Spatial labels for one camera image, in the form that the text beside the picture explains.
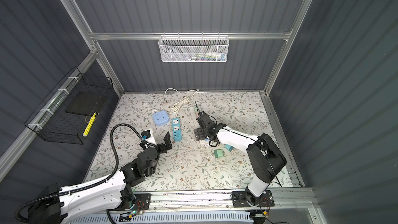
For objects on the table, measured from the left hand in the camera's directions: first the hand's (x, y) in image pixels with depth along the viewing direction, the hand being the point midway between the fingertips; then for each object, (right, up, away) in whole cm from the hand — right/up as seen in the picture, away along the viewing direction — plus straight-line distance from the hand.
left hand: (161, 135), depth 78 cm
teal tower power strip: (+5, 0, +19) cm, 19 cm away
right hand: (+23, 0, +14) cm, 27 cm away
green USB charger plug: (+16, +13, +26) cm, 34 cm away
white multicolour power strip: (+16, +8, +26) cm, 32 cm away
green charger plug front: (+30, -12, +9) cm, 34 cm away
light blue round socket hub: (-7, +7, +25) cm, 27 cm away
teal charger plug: (+37, -9, +11) cm, 40 cm away
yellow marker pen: (-30, +6, -8) cm, 32 cm away
